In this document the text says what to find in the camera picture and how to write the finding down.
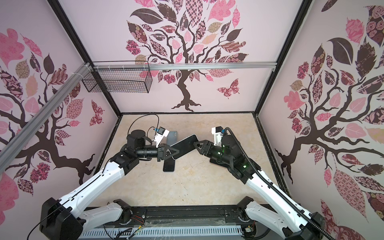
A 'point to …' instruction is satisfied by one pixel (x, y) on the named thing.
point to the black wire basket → (119, 76)
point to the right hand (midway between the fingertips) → (196, 144)
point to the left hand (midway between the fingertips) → (178, 154)
